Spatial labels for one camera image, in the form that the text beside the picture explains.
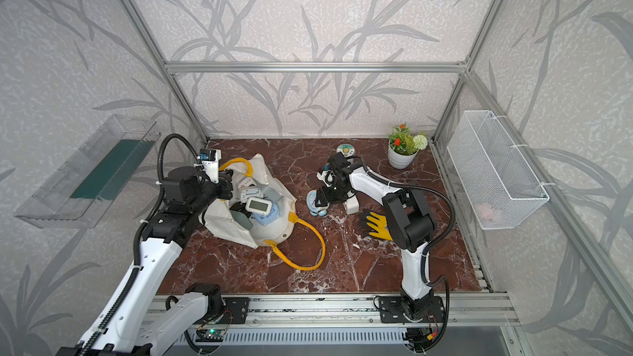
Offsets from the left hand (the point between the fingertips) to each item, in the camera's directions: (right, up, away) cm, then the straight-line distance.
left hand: (231, 170), depth 74 cm
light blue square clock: (+7, -19, +17) cm, 27 cm away
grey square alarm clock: (0, -16, +7) cm, 18 cm away
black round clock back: (-1, -9, +17) cm, 19 cm away
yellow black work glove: (+45, -21, +16) cm, 52 cm away
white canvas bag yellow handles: (+5, -1, +1) cm, 5 cm away
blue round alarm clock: (+22, -14, +19) cm, 33 cm away
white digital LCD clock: (+3, -14, +15) cm, 20 cm away
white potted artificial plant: (+60, +9, +25) cm, 66 cm away
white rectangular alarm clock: (+38, -14, +17) cm, 43 cm away
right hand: (+27, -13, +19) cm, 35 cm away
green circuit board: (-6, -49, -2) cm, 49 cm away
